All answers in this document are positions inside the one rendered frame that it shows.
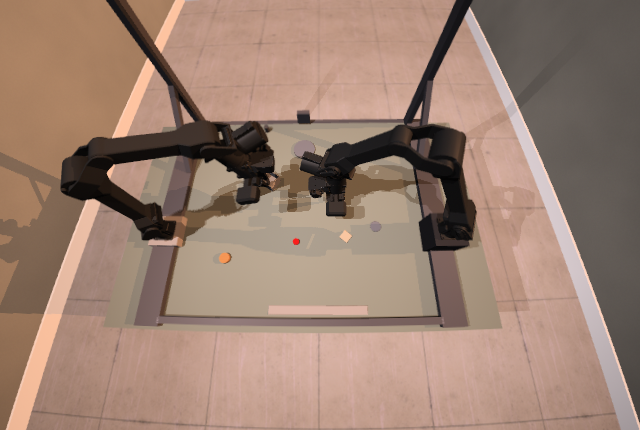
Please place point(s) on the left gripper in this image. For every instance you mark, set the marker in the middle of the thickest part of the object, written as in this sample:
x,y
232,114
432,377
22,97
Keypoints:
x,y
335,205

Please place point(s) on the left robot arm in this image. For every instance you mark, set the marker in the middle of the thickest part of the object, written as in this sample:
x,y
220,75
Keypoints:
x,y
447,147

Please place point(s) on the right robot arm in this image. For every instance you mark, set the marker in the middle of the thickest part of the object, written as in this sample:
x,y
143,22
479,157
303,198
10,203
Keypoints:
x,y
83,173

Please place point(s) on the tan flat rectangular pad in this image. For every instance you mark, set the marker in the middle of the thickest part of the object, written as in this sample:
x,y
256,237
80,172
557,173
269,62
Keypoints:
x,y
345,236

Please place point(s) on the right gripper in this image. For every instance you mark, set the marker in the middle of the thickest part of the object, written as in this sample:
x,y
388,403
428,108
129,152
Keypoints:
x,y
248,194

